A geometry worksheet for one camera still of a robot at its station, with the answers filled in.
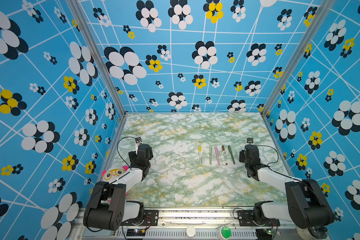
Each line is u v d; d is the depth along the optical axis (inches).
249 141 31.0
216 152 38.7
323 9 27.0
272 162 37.1
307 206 16.6
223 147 39.1
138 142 30.3
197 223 28.5
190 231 25.1
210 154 37.8
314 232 24.1
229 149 38.9
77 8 27.1
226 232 24.3
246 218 28.6
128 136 42.3
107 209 16.4
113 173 31.8
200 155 37.9
